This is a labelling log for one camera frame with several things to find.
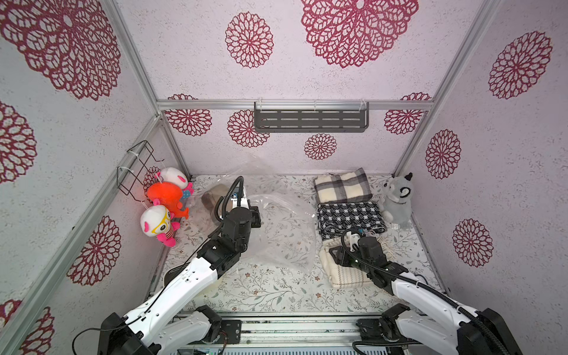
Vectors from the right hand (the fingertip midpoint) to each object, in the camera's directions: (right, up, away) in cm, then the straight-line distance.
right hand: (333, 248), depth 85 cm
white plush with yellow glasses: (-66, +11, -5) cm, 67 cm away
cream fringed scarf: (+3, -9, -6) cm, 11 cm away
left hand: (-31, +18, -10) cm, 37 cm away
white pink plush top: (-67, +29, +9) cm, 74 cm away
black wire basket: (-72, +30, -7) cm, 78 cm away
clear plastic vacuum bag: (-18, +19, +27) cm, 38 cm away
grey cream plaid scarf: (+14, +25, +23) cm, 37 cm away
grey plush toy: (+27, +20, +6) cm, 35 cm away
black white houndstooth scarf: (+2, +11, +10) cm, 15 cm away
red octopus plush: (-67, +21, +6) cm, 71 cm away
